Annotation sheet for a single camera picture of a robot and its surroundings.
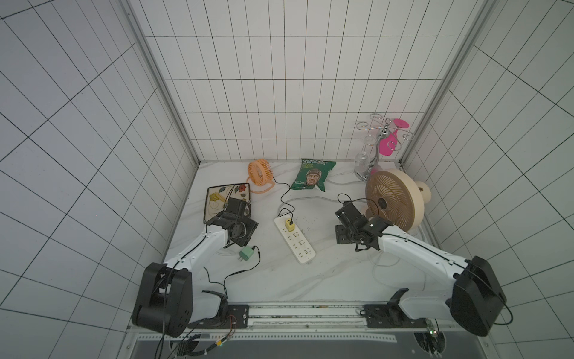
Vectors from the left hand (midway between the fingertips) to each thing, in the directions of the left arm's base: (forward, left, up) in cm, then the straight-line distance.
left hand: (254, 232), depth 87 cm
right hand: (-1, -33, +2) cm, 33 cm away
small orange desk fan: (+27, -1, +5) cm, 28 cm away
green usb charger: (-7, +3, -3) cm, 9 cm away
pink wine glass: (+28, -54, +22) cm, 65 cm away
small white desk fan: (-7, +10, -3) cm, 13 cm away
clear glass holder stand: (+37, -56, +23) cm, 71 cm away
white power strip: (-4, -19, -3) cm, 19 cm away
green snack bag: (+28, -25, +3) cm, 38 cm away
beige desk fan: (+3, -49, +22) cm, 54 cm away
